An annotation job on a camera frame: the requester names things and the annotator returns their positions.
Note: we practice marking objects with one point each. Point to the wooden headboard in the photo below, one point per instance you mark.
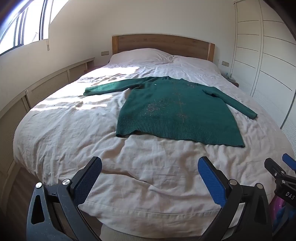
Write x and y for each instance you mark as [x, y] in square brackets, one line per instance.
[161, 42]

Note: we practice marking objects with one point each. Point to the white bed sheet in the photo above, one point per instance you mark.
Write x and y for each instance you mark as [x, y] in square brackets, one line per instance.
[92, 139]

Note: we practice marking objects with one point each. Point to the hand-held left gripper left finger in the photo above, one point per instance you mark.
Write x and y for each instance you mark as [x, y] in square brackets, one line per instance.
[89, 178]

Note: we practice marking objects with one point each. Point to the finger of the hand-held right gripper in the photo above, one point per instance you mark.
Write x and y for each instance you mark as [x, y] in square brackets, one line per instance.
[274, 168]
[289, 160]

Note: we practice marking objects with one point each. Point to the green knit sweater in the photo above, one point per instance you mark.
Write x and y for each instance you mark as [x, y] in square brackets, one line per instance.
[173, 109]

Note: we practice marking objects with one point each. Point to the white wardrobe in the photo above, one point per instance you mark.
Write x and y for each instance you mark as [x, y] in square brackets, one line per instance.
[266, 58]

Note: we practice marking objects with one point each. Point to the window with dark frame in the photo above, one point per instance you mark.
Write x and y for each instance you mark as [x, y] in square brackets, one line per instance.
[13, 34]

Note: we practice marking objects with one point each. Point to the beige wall socket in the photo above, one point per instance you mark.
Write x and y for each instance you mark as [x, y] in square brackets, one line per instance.
[225, 63]
[104, 53]

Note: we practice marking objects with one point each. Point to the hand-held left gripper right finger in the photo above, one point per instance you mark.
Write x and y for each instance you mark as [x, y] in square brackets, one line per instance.
[211, 178]

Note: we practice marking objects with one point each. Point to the wooden nightstand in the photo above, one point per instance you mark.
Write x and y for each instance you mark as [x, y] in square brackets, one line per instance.
[233, 82]

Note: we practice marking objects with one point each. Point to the small things on nightstand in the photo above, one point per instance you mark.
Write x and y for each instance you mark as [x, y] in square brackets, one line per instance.
[229, 76]

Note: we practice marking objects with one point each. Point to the white slatted radiator cabinet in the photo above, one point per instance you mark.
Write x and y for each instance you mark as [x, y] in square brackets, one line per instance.
[46, 81]

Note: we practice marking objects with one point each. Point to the white pillow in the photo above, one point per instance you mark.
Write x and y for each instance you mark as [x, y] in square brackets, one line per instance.
[143, 55]
[196, 63]

